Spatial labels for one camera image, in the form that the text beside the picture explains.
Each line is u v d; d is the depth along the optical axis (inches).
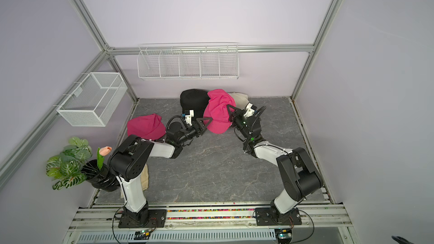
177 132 29.1
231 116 30.2
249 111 31.3
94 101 32.5
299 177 17.9
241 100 41.2
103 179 29.6
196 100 42.9
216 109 32.8
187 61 39.2
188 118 33.8
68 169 24.4
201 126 31.7
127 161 20.2
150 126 39.4
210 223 29.0
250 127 25.0
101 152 25.8
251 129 25.1
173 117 30.5
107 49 36.1
